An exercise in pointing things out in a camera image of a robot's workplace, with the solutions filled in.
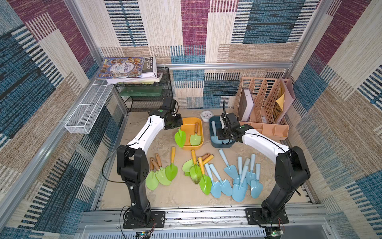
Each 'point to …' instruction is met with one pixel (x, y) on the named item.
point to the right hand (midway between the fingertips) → (219, 131)
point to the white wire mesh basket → (86, 112)
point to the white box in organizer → (249, 106)
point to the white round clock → (205, 115)
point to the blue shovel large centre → (238, 192)
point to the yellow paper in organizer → (280, 101)
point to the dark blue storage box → (216, 125)
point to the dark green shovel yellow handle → (195, 172)
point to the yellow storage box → (200, 132)
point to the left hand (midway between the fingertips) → (180, 122)
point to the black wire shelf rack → (143, 97)
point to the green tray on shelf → (141, 91)
